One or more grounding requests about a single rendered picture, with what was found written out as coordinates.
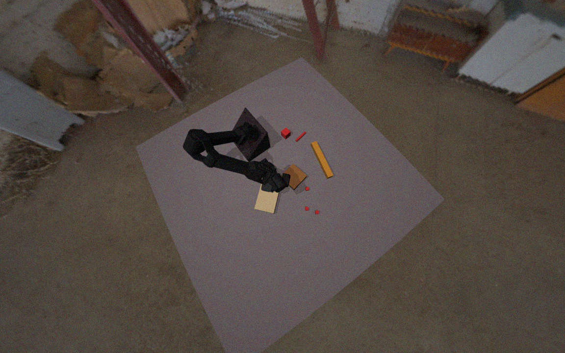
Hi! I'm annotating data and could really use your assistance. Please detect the red cube block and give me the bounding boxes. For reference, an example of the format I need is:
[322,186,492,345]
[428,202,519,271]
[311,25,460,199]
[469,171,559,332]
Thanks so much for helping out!
[281,128,291,139]

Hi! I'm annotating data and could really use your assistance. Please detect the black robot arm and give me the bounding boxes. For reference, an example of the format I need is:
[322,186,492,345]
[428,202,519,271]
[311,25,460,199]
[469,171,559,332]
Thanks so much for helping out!
[183,122,287,193]

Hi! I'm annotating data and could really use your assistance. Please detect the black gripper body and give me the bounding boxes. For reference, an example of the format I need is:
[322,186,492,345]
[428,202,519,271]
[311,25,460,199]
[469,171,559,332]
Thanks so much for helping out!
[282,173,290,187]

